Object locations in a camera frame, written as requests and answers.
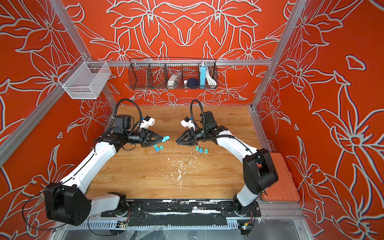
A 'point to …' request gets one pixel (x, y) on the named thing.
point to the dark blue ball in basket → (193, 83)
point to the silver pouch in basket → (174, 81)
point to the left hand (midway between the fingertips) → (161, 140)
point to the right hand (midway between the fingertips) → (177, 144)
